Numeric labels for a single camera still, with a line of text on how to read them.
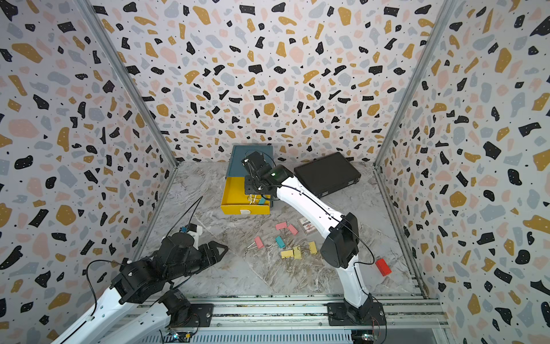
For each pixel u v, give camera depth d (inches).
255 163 24.1
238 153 38.0
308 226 37.4
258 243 35.9
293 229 37.5
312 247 35.4
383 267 33.1
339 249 21.6
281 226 38.1
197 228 26.5
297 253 34.5
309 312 30.0
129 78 33.9
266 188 22.5
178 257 21.0
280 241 36.1
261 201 33.5
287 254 34.6
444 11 28.2
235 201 34.5
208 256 25.6
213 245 25.7
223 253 26.9
